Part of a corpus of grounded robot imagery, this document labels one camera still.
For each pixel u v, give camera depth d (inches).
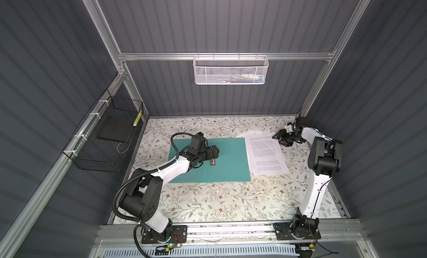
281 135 37.1
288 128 38.9
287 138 37.5
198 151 27.9
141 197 17.6
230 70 48.6
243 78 36.1
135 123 31.5
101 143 28.6
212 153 31.7
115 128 29.5
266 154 39.4
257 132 44.0
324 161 23.2
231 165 38.1
